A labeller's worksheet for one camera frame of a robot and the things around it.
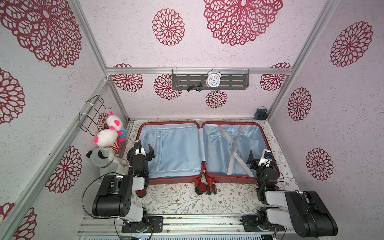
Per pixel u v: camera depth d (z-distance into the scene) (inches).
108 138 33.4
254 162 30.2
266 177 25.8
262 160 28.9
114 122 36.2
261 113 46.5
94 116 31.0
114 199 17.5
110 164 32.2
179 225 29.5
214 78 35.4
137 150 29.5
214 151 39.3
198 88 36.6
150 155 32.7
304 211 17.2
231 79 37.1
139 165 26.6
